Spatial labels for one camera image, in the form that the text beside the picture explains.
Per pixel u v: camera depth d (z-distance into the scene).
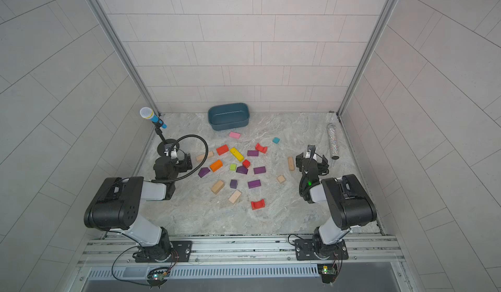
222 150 0.99
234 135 1.06
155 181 0.63
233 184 0.87
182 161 0.81
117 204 0.46
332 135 1.02
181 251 0.71
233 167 0.94
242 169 0.92
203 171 0.92
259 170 0.94
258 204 0.81
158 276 0.64
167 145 0.79
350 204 0.45
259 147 1.00
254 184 0.89
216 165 0.93
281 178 0.89
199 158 0.98
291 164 0.94
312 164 0.73
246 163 0.94
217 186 0.87
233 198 0.84
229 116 1.15
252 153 0.99
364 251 0.72
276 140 1.05
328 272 0.68
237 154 0.99
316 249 0.64
